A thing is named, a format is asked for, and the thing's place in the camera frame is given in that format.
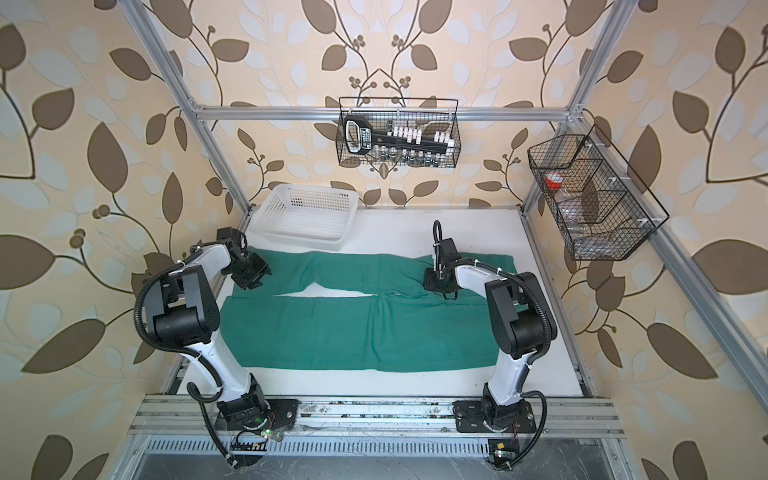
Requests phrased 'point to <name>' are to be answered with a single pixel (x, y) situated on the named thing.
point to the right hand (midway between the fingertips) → (430, 285)
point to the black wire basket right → (602, 210)
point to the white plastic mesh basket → (308, 216)
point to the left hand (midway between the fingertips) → (267, 270)
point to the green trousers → (398, 327)
